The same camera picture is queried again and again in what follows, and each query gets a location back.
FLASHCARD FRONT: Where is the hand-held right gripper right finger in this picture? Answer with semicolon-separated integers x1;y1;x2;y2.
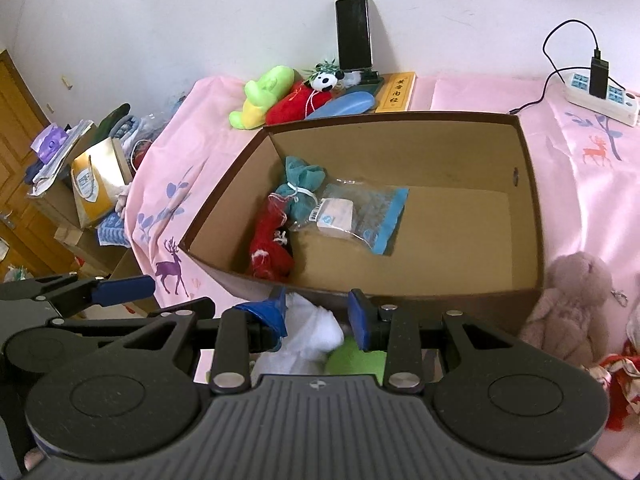
347;288;571;395

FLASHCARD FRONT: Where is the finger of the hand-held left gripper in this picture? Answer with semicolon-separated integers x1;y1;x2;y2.
49;297;217;334
0;274;157;318

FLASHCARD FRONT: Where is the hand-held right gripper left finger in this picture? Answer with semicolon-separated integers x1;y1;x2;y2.
107;287;289;395

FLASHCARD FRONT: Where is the white mesh bath pouf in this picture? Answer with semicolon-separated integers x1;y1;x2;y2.
252;292;346;376

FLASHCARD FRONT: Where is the round green plush toy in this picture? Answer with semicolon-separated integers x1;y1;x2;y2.
325;337;388;377

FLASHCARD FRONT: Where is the red mesh bath pouf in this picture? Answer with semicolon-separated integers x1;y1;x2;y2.
247;195;296;281

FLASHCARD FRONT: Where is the clear blue-edged zip bag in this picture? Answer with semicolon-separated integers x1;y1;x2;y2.
289;177;410;256

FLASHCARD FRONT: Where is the brown cardboard box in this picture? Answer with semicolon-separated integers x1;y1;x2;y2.
179;111;547;346

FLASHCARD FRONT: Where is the teal mesh bath pouf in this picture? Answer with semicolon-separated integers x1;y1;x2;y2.
272;156;327;226

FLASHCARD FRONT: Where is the labelled cardboard box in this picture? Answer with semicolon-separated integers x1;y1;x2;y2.
52;222;136;278

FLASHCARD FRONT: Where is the blue patterned cloth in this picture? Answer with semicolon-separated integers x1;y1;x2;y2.
96;210;132;248

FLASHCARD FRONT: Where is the printed plastic bag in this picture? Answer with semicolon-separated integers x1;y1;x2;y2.
2;262;36;283

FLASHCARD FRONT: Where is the white plush toy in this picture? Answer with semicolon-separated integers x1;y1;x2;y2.
114;184;135;215

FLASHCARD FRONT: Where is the yellow paper bag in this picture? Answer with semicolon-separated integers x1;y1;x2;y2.
70;137;133;231

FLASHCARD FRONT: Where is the open cardboard box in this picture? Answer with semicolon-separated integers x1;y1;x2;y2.
27;160;88;228

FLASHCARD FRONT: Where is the stack of white papers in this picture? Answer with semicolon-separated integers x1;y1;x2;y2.
32;120;98;196

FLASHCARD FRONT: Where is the clear plastic bag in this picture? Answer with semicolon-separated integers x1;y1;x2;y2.
131;110;176;158

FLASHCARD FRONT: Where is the purple tissue pack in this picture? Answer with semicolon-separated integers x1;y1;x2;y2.
30;125;71;163

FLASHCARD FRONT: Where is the dark green cloth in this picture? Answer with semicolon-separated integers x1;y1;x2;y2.
96;103;132;133

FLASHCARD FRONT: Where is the wooden door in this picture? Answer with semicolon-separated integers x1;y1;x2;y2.
0;50;76;281

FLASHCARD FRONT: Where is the red plush toy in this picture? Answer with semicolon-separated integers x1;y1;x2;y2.
265;80;333;126

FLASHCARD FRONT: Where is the mauve teddy bear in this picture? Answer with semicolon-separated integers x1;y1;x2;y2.
520;252;628;368

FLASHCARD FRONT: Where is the blue glasses case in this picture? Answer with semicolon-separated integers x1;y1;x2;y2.
306;86;378;121

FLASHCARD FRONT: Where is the green yellow plush toy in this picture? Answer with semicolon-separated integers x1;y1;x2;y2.
229;65;296;131

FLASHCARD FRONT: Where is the yellow book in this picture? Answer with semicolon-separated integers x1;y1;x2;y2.
374;71;417;113

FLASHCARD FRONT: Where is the black phone stand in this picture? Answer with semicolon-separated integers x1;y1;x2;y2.
357;67;386;90

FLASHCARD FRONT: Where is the panda plush toy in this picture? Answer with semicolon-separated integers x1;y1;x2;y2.
302;59;363;92

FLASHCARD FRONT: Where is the pink printed bed sheet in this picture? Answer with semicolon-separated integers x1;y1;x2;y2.
122;74;640;466

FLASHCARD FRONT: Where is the red patterned cloth pouch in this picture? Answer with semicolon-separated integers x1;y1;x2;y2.
585;352;640;433

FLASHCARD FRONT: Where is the black smartphone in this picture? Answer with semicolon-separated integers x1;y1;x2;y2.
335;0;375;72

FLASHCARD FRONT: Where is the white power strip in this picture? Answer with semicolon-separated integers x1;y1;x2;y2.
564;71;640;127

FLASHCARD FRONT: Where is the black charger plug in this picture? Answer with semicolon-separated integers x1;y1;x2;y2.
589;50;611;98

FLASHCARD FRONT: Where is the black charger cable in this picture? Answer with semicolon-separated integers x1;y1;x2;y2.
509;20;601;115

